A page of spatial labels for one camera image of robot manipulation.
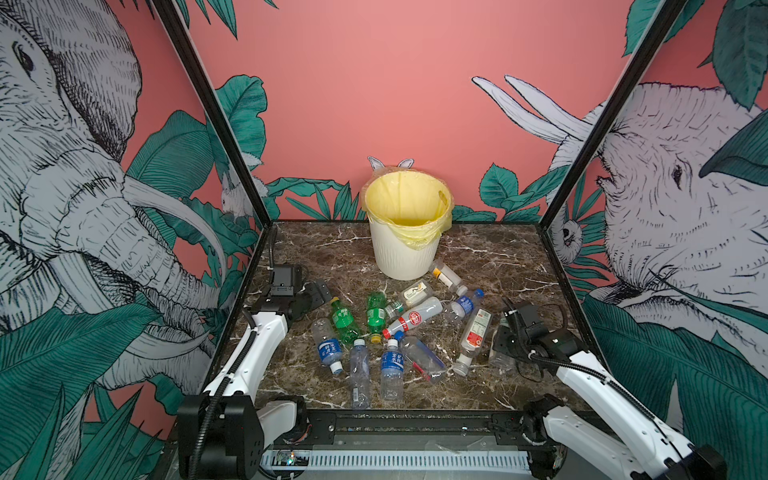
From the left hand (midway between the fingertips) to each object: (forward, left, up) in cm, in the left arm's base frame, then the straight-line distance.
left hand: (316, 290), depth 85 cm
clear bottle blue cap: (-2, -44, -9) cm, 45 cm away
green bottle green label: (-5, -17, -8) cm, 19 cm away
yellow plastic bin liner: (+32, -32, +2) cm, 45 cm away
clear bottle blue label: (-14, -4, -7) cm, 16 cm away
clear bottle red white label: (-14, -45, -8) cm, 47 cm away
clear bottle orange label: (+11, -42, -11) cm, 45 cm away
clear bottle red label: (-3, -33, -8) cm, 34 cm away
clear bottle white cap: (-20, -12, -14) cm, 27 cm away
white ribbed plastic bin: (+11, -25, -1) cm, 27 cm away
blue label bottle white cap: (-20, -21, -12) cm, 32 cm away
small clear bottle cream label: (+3, -30, -7) cm, 31 cm away
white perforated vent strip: (-40, -23, -13) cm, 48 cm away
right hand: (-14, -50, -4) cm, 52 cm away
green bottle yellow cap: (-6, -7, -9) cm, 12 cm away
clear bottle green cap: (-21, -49, -5) cm, 54 cm away
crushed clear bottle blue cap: (-15, -30, -15) cm, 37 cm away
